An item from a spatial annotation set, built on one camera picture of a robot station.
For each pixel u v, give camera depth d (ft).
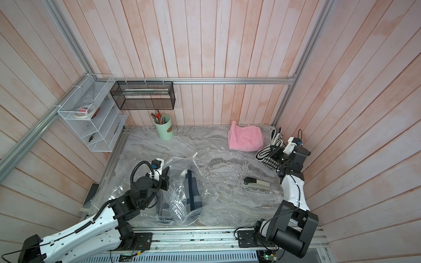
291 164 2.09
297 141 2.34
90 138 2.89
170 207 2.22
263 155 2.68
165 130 3.51
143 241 2.40
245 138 3.53
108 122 2.80
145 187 1.76
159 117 3.21
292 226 1.45
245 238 2.41
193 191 2.69
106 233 1.94
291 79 3.10
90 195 2.84
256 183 2.89
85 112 2.26
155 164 2.01
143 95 3.41
